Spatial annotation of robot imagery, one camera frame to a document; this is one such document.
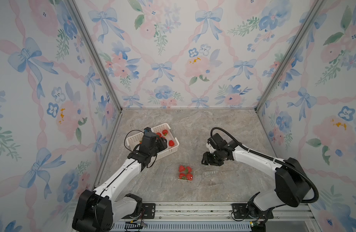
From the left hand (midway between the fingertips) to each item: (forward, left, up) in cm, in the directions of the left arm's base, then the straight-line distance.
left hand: (165, 140), depth 84 cm
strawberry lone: (+6, -3, -12) cm, 14 cm away
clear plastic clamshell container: (-14, -12, -13) cm, 22 cm away
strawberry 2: (-17, -14, -11) cm, 25 cm away
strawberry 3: (+15, +2, -12) cm, 19 cm away
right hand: (-9, -24, -9) cm, 27 cm away
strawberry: (-12, -14, -12) cm, 22 cm away
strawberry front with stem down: (-16, -10, -12) cm, 23 cm away
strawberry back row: (+14, +6, -13) cm, 20 cm away
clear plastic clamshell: (-14, -28, -15) cm, 35 cm away
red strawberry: (-12, -10, -13) cm, 20 cm away
